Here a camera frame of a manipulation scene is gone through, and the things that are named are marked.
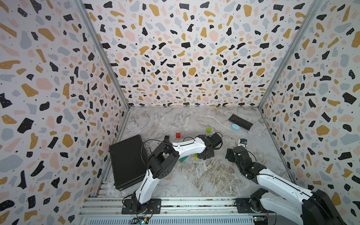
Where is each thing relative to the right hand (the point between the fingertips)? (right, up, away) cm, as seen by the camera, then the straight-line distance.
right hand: (232, 150), depth 87 cm
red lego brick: (-35, +8, +15) cm, 39 cm away
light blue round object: (+9, +14, +21) cm, 26 cm away
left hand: (-13, -4, +3) cm, 14 cm away
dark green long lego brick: (-32, -7, +3) cm, 33 cm away
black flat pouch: (+14, +17, +23) cm, 32 cm away
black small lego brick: (-44, +7, +13) cm, 46 cm away
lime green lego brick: (-12, +12, +19) cm, 25 cm away
